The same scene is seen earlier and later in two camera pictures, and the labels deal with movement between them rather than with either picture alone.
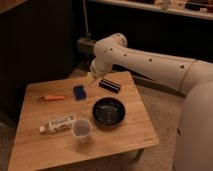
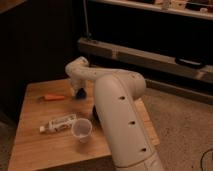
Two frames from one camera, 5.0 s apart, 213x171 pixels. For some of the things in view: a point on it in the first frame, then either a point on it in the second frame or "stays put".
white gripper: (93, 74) → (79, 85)
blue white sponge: (79, 92) stays put
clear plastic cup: (81, 129) stays put
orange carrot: (51, 97) stays put
